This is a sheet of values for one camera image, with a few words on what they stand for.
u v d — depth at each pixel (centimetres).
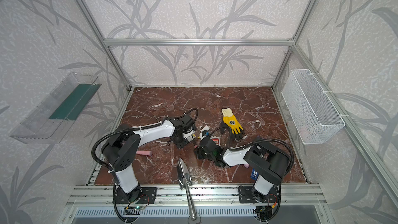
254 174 77
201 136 83
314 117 62
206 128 98
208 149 68
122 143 53
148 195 73
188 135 83
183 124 73
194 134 86
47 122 63
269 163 46
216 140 91
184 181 78
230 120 99
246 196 73
